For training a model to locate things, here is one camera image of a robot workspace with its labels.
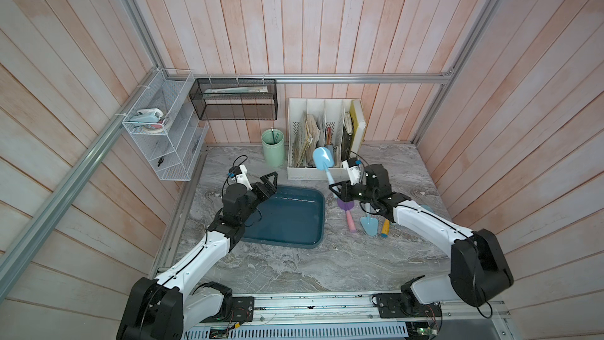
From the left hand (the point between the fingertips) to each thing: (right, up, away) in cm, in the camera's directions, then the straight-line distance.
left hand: (271, 180), depth 81 cm
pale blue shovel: (+19, +7, +5) cm, 21 cm away
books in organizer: (+15, +19, +15) cm, 28 cm away
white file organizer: (+25, +31, +24) cm, 46 cm away
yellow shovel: (+43, -19, +7) cm, 47 cm away
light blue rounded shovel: (+64, -12, +16) cm, 67 cm away
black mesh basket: (-19, +36, +23) cm, 46 cm away
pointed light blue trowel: (+39, -19, +11) cm, 44 cm away
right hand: (+22, -2, +4) cm, 23 cm away
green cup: (-2, +15, +20) cm, 25 cm away
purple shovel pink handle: (+30, -12, +17) cm, 37 cm away
